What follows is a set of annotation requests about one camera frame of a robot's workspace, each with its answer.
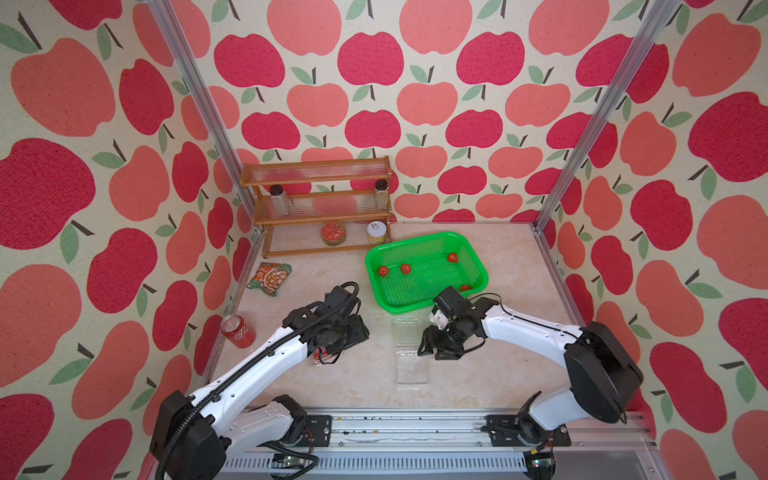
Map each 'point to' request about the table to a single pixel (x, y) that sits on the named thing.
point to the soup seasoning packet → (269, 277)
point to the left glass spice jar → (279, 199)
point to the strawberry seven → (465, 288)
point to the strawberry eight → (383, 271)
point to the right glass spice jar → (382, 194)
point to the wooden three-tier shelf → (320, 205)
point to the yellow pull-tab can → (377, 231)
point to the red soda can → (237, 330)
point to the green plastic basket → (408, 275)
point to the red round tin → (333, 232)
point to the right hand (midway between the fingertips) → (426, 359)
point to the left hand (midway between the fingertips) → (365, 342)
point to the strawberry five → (453, 258)
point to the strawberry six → (406, 269)
